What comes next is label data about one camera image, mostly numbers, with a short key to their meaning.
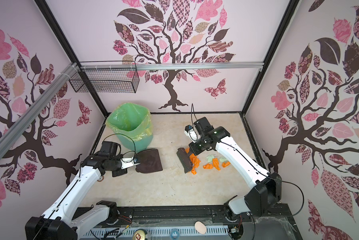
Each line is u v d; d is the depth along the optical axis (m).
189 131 0.70
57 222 0.39
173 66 0.95
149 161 0.86
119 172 0.70
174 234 0.70
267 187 0.40
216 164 0.90
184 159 0.87
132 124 1.03
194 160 0.92
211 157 0.95
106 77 0.95
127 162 0.70
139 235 0.60
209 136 0.54
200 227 0.70
